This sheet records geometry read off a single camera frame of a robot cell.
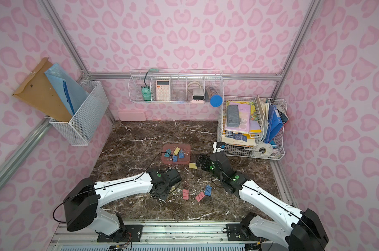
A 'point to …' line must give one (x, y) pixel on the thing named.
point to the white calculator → (163, 90)
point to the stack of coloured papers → (249, 121)
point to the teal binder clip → (167, 151)
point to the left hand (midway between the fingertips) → (161, 189)
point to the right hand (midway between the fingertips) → (200, 156)
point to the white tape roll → (268, 148)
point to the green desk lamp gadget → (146, 90)
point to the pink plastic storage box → (186, 148)
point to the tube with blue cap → (215, 99)
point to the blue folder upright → (275, 123)
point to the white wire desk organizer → (278, 143)
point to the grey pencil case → (233, 117)
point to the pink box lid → (132, 116)
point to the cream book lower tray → (238, 139)
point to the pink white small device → (198, 94)
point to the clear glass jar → (180, 96)
